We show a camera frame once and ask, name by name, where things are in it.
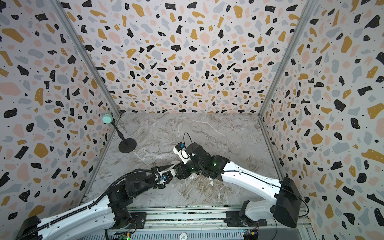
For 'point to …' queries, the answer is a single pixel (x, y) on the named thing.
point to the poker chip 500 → (183, 236)
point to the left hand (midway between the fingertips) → (175, 165)
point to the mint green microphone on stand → (126, 145)
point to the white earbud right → (211, 183)
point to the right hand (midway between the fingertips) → (172, 168)
